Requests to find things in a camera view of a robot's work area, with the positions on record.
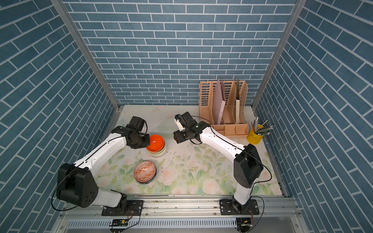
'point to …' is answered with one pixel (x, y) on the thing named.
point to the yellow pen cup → (253, 138)
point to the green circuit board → (119, 222)
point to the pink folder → (219, 100)
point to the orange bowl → (157, 143)
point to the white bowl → (158, 156)
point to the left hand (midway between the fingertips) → (151, 143)
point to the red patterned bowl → (145, 172)
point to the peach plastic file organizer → (228, 127)
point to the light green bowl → (158, 153)
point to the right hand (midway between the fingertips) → (179, 135)
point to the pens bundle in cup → (261, 129)
